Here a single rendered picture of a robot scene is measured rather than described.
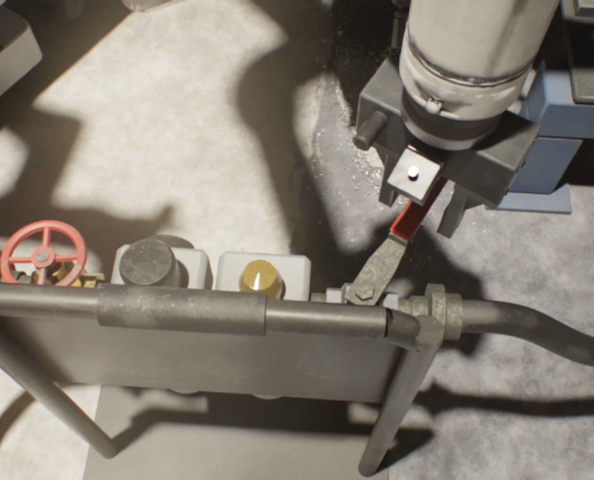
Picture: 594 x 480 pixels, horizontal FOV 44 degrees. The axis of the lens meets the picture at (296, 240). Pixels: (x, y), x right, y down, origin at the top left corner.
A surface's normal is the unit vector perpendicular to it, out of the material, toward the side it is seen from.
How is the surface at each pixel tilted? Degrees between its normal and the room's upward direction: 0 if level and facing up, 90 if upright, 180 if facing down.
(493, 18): 90
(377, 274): 0
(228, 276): 0
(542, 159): 90
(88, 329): 90
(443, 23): 90
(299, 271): 0
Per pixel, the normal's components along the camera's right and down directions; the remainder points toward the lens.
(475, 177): -0.54, 0.75
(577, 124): -0.07, 0.89
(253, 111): 0.00, -0.46
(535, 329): 0.38, 0.38
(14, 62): 0.81, 0.52
